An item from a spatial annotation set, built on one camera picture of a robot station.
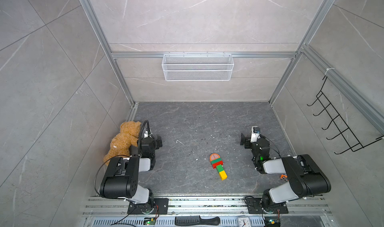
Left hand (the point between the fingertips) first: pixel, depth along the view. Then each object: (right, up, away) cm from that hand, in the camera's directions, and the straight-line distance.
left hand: (151, 135), depth 93 cm
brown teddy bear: (-13, 0, -4) cm, 14 cm away
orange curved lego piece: (+40, -12, -6) cm, 42 cm away
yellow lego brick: (+44, -21, -11) cm, 50 cm away
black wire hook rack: (+92, +6, -31) cm, 97 cm away
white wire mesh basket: (+30, +46, +7) cm, 55 cm away
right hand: (+64, +1, -1) cm, 64 cm away
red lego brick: (+39, -16, -9) cm, 43 cm away
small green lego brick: (+43, -18, -9) cm, 47 cm away
